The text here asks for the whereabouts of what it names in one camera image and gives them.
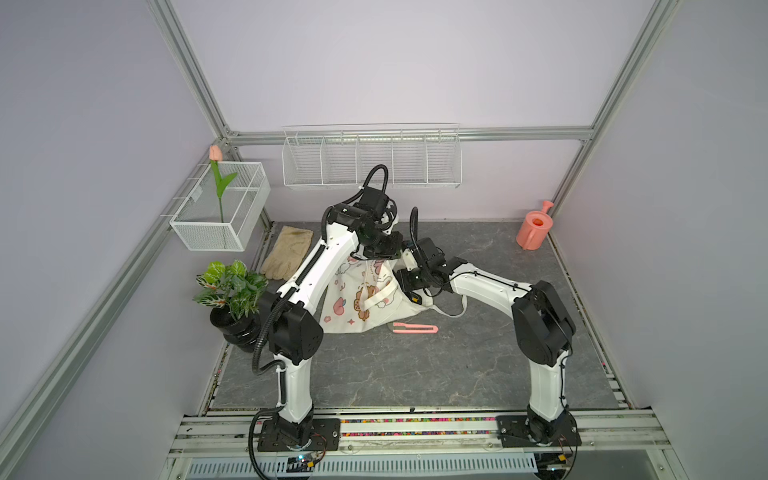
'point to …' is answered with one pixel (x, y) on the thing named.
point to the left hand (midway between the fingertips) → (402, 256)
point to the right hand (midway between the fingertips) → (395, 279)
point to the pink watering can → (535, 227)
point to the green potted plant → (236, 295)
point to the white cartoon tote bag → (365, 295)
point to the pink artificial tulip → (222, 183)
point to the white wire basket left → (198, 222)
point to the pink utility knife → (405, 328)
